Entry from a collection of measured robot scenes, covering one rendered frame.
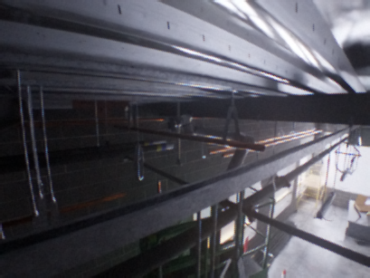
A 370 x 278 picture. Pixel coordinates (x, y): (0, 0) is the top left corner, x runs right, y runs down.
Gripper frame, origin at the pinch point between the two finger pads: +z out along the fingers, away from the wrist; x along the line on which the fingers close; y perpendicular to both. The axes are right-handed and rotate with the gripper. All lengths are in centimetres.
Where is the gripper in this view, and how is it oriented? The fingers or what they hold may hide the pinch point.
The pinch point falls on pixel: (161, 128)
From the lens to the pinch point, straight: 162.3
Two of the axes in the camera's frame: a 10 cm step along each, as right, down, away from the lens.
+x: 2.0, 9.3, 3.0
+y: 6.4, 1.1, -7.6
